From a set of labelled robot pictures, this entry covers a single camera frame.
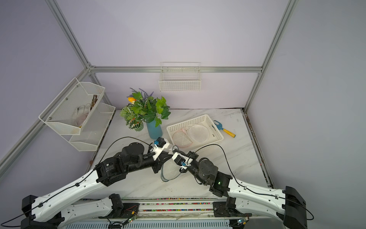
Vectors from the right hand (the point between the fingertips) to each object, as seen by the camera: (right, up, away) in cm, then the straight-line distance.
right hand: (178, 149), depth 68 cm
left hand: (-4, -3, -3) cm, 6 cm away
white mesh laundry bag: (-3, -9, -3) cm, 10 cm away
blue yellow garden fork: (+29, +10, +38) cm, 49 cm away
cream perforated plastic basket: (+25, +4, +33) cm, 42 cm away
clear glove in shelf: (-56, +18, +10) cm, 60 cm away
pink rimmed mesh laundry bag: (0, +2, +30) cm, 30 cm away
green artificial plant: (-20, +22, +9) cm, 31 cm away
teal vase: (-19, +6, +33) cm, 39 cm away
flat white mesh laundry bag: (+13, +6, +33) cm, 36 cm away
